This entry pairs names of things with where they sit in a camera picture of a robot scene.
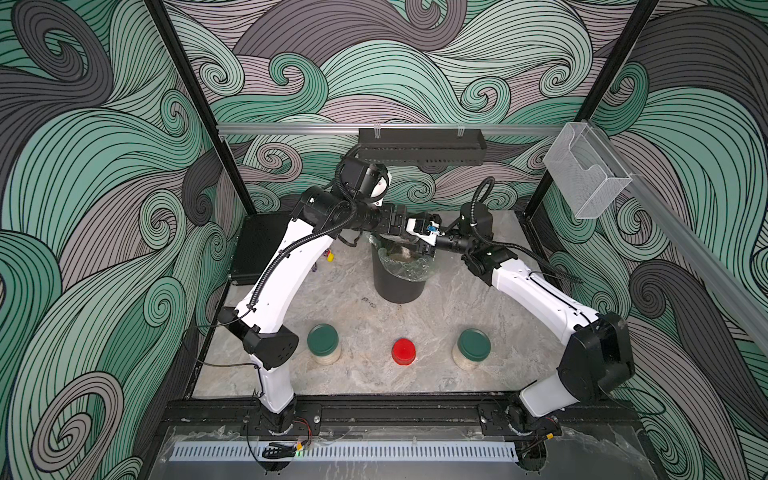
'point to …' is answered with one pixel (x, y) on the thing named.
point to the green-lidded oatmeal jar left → (323, 344)
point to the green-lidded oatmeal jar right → (471, 347)
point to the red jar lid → (403, 351)
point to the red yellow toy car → (330, 256)
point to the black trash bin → (390, 286)
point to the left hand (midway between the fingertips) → (393, 214)
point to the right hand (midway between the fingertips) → (398, 226)
